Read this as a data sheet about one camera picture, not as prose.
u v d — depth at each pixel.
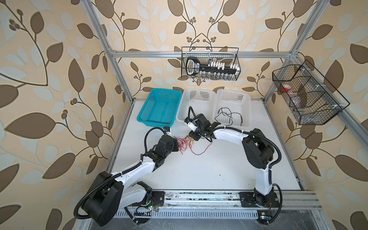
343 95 0.60
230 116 1.04
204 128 0.73
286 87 0.81
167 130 0.77
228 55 0.91
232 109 1.16
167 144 0.67
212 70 0.83
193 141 0.94
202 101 1.19
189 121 0.84
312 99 0.72
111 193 0.41
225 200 0.75
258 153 0.51
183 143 0.96
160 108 1.16
